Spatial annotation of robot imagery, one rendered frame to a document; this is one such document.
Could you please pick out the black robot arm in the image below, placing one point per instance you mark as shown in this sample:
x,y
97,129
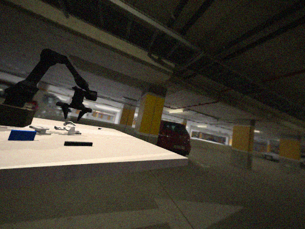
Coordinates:
x,y
28,87

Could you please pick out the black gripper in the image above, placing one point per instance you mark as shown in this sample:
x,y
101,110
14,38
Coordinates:
x,y
77,102

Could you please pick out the black flat bar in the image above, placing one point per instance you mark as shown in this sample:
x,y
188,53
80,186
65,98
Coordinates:
x,y
76,143

